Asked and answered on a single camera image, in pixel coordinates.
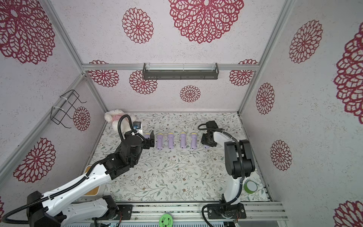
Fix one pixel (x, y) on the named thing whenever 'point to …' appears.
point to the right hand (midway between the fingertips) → (205, 139)
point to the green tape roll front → (166, 220)
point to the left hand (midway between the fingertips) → (144, 132)
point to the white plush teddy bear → (114, 116)
